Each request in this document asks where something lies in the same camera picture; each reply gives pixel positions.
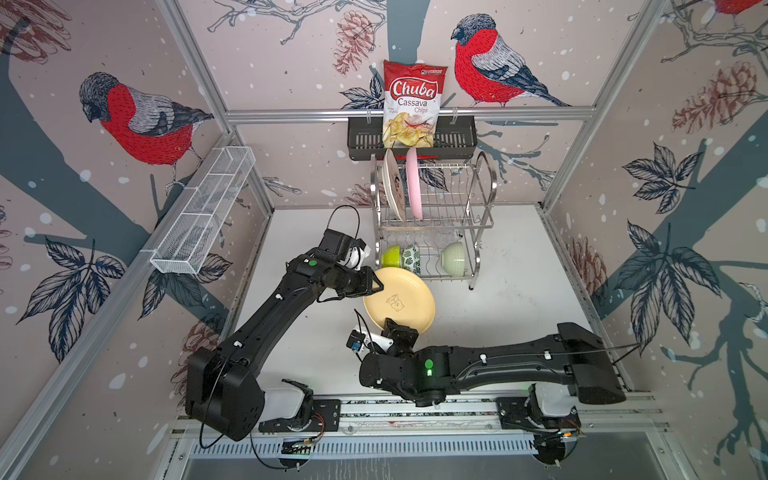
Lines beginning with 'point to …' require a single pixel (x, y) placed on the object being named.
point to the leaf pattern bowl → (411, 259)
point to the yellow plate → (404, 299)
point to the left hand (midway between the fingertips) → (379, 287)
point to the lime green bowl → (391, 257)
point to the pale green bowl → (454, 259)
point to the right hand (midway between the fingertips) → (384, 330)
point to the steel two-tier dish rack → (430, 219)
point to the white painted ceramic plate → (393, 186)
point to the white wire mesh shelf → (201, 209)
